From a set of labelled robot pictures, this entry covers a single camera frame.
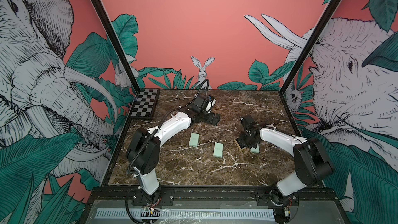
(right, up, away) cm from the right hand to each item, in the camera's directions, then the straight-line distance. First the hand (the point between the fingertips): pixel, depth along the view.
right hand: (239, 140), depth 91 cm
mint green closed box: (-13, -5, -3) cm, 14 cm away
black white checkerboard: (-64, +22, +19) cm, 71 cm away
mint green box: (-27, 0, +2) cm, 27 cm away
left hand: (-15, +16, -4) cm, 22 cm away
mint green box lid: (+9, -6, -1) cm, 11 cm away
